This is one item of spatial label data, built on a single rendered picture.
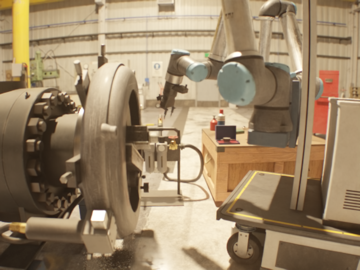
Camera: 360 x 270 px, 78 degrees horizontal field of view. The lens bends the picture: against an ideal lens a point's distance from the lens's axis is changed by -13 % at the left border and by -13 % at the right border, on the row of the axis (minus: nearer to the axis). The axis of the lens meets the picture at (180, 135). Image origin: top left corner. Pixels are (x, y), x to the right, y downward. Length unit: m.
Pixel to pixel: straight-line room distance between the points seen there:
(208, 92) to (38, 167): 10.97
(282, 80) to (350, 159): 0.41
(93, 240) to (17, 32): 4.27
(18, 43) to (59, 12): 9.48
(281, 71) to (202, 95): 10.70
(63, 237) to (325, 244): 0.98
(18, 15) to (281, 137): 4.47
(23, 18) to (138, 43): 8.04
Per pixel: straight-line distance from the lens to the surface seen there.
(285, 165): 2.03
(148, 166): 1.95
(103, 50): 1.16
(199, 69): 1.13
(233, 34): 0.95
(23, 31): 4.78
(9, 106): 1.09
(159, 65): 11.88
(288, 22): 1.83
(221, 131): 1.97
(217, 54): 1.21
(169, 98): 1.30
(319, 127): 4.68
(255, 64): 0.91
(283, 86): 1.04
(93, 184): 0.79
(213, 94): 11.70
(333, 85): 4.64
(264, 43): 1.82
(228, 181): 1.91
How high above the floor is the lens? 0.87
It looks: 11 degrees down
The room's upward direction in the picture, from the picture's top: straight up
